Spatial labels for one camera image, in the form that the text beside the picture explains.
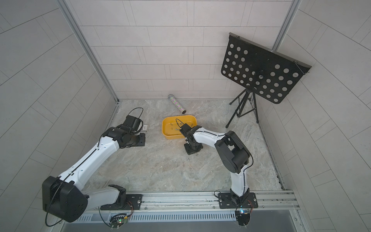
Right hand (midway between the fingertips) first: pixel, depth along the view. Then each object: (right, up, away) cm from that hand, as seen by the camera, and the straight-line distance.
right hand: (191, 152), depth 91 cm
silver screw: (-14, +17, +11) cm, 25 cm away
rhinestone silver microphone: (-10, +29, +17) cm, 35 cm away
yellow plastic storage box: (-14, +16, +11) cm, 24 cm away
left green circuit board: (-34, -25, -26) cm, 49 cm away
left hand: (-27, +10, -9) cm, 30 cm away
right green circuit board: (+25, -24, -23) cm, 42 cm away
